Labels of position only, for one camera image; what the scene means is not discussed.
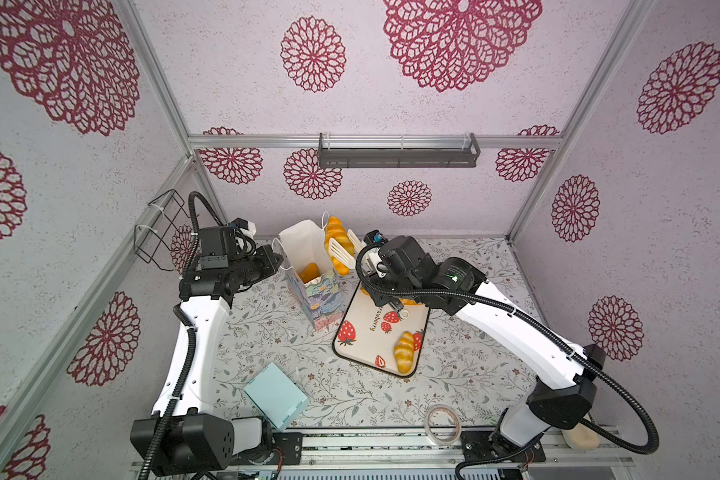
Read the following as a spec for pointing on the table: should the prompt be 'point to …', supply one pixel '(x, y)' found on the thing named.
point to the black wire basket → (154, 246)
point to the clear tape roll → (442, 424)
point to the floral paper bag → (301, 251)
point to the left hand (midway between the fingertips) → (281, 263)
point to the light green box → (281, 399)
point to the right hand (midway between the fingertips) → (368, 275)
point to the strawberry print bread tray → (381, 337)
